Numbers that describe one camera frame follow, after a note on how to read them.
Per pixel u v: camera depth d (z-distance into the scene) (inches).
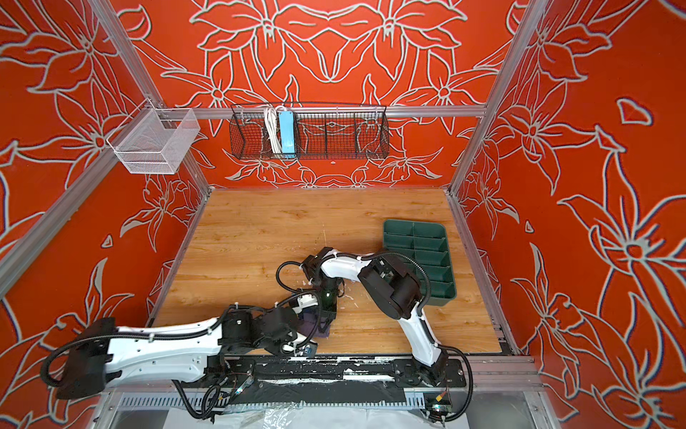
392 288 20.6
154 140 36.1
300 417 26.4
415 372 28.6
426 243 38.7
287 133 35.4
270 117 34.4
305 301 29.9
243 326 22.0
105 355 16.6
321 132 38.4
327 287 29.5
